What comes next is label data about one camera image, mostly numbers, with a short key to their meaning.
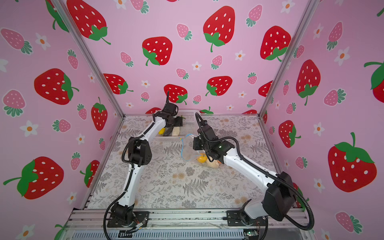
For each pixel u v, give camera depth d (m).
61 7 0.68
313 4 0.68
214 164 0.89
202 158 0.90
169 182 0.86
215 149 0.56
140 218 0.75
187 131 1.11
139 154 0.65
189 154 1.00
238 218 0.73
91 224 0.73
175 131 1.05
